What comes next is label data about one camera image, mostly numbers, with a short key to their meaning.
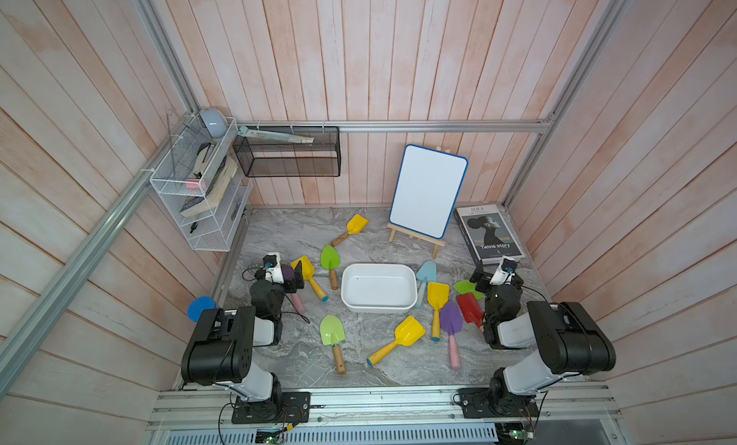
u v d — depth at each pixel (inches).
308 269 39.7
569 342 18.1
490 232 42.2
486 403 28.8
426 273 38.7
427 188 35.7
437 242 39.0
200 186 27.4
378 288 38.1
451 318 34.7
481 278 32.1
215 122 32.4
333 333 33.9
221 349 17.8
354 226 45.0
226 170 33.8
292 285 32.2
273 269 30.2
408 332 33.8
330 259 41.0
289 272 32.3
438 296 37.2
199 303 28.3
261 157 41.3
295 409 28.8
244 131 35.7
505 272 29.9
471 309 35.9
